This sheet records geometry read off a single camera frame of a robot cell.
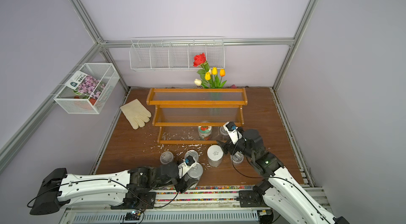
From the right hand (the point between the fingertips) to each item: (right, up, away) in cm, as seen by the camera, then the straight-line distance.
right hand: (224, 133), depth 76 cm
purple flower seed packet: (-65, +23, -1) cm, 69 cm away
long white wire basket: (-29, +46, +24) cm, 60 cm away
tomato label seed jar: (-10, -2, +10) cm, 14 cm away
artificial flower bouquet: (-7, +28, +11) cm, 31 cm away
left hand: (-15, -19, -4) cm, 24 cm away
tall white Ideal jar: (-5, -11, +3) cm, 12 cm away
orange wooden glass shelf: (-16, +6, +30) cm, 34 cm away
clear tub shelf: (0, -1, +13) cm, 13 cm away
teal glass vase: (-4, +19, +20) cm, 28 cm away
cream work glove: (-56, +7, +30) cm, 64 cm away
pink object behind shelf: (+11, +27, +48) cm, 57 cm away
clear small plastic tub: (-30, -14, +6) cm, 34 cm away
